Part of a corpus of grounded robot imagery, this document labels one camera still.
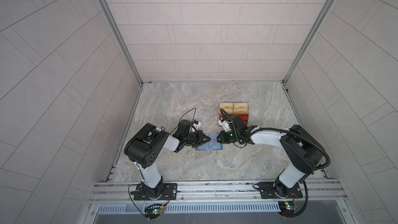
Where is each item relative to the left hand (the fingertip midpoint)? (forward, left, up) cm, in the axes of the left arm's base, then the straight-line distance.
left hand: (213, 139), depth 86 cm
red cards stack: (+13, -20, +1) cm, 24 cm away
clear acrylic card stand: (+3, -6, +21) cm, 22 cm away
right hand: (-1, -1, -1) cm, 1 cm away
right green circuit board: (-31, -32, -2) cm, 44 cm away
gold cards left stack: (+19, -9, +5) cm, 21 cm away
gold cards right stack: (+18, -17, +5) cm, 25 cm away
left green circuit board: (-33, +26, +1) cm, 42 cm away
